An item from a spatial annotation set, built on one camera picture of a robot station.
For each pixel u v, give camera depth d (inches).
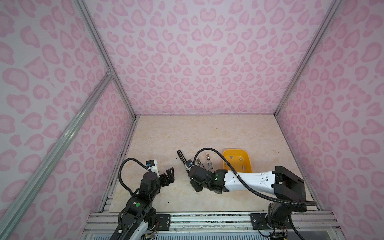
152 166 27.4
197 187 27.8
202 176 23.8
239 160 37.7
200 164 35.6
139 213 21.3
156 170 27.9
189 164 27.8
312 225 28.7
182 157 37.4
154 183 24.0
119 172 22.0
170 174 28.6
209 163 36.5
